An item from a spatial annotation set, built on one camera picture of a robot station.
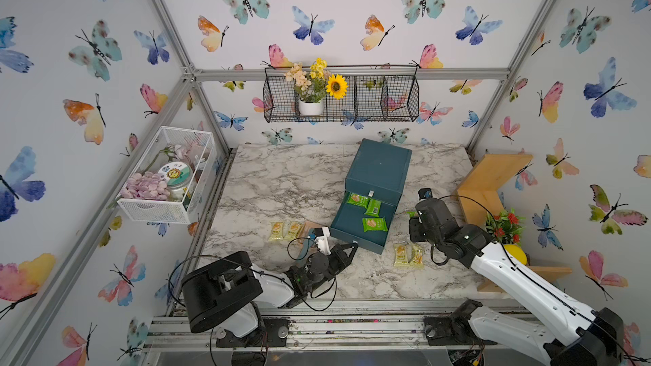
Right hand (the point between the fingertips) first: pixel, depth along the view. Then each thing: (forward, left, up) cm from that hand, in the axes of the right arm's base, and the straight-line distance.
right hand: (418, 219), depth 79 cm
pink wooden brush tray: (+4, +37, -15) cm, 40 cm away
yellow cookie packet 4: (-6, +3, -15) cm, 16 cm away
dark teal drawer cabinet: (+15, +12, +6) cm, 20 cm away
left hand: (-8, +17, -5) cm, 19 cm away
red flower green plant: (-2, -25, +2) cm, 25 cm away
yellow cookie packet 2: (+2, +41, -15) cm, 44 cm away
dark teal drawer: (+1, +22, -7) cm, 23 cm away
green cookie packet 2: (+8, +13, -8) cm, 17 cm away
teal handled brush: (-9, +34, -2) cm, 35 cm away
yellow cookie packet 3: (-7, -2, -15) cm, 17 cm away
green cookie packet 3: (+2, +12, -8) cm, 15 cm away
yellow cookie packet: (+1, +47, -15) cm, 50 cm away
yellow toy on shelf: (-10, -25, +2) cm, 27 cm away
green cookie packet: (+11, +19, -7) cm, 23 cm away
